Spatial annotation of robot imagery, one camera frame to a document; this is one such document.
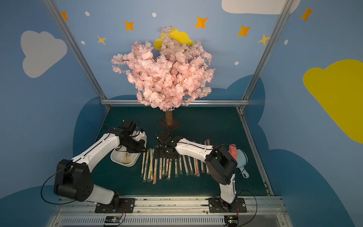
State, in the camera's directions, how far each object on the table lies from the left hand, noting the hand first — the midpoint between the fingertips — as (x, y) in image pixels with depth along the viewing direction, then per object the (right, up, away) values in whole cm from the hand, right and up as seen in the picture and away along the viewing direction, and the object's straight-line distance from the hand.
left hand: (145, 149), depth 85 cm
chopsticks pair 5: (+26, -15, +1) cm, 30 cm away
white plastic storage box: (-19, -7, +8) cm, 21 cm away
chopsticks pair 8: (+42, +1, +16) cm, 45 cm away
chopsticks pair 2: (+13, -12, +4) cm, 18 cm away
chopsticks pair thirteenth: (0, -19, -1) cm, 19 cm away
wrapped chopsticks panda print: (-13, -7, +6) cm, 16 cm away
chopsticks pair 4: (+22, -11, +5) cm, 25 cm away
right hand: (+11, -4, +3) cm, 12 cm away
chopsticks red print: (+6, -14, +1) cm, 15 cm away
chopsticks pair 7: (+35, -13, +3) cm, 38 cm away
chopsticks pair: (+11, -12, +4) cm, 16 cm away
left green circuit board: (-13, -34, -13) cm, 39 cm away
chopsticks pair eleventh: (+9, -13, +3) cm, 16 cm away
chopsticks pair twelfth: (+3, -11, +4) cm, 12 cm away
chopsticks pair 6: (+32, -12, +3) cm, 34 cm away
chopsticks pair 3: (+15, -13, +3) cm, 20 cm away
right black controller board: (+49, -35, -12) cm, 61 cm away
